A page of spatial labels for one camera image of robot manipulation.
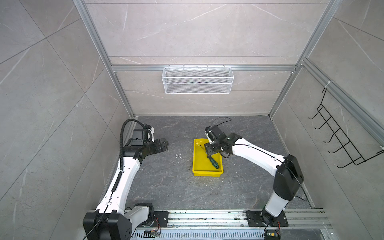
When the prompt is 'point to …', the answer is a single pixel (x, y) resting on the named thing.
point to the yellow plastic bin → (202, 166)
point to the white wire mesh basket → (197, 80)
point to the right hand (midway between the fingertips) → (211, 147)
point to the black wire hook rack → (338, 132)
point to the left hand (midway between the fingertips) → (161, 143)
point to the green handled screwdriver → (213, 162)
